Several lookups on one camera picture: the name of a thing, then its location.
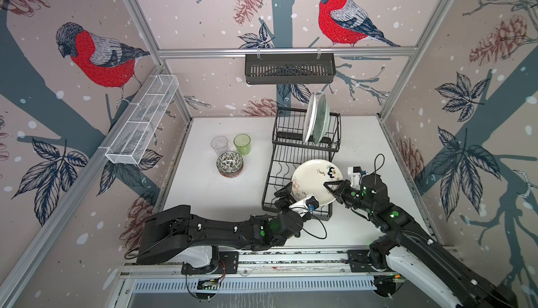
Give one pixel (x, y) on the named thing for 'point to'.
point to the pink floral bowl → (230, 162)
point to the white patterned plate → (310, 118)
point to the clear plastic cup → (220, 144)
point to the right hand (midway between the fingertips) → (322, 186)
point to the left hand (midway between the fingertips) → (298, 194)
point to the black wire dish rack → (289, 150)
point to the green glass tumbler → (242, 143)
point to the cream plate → (309, 178)
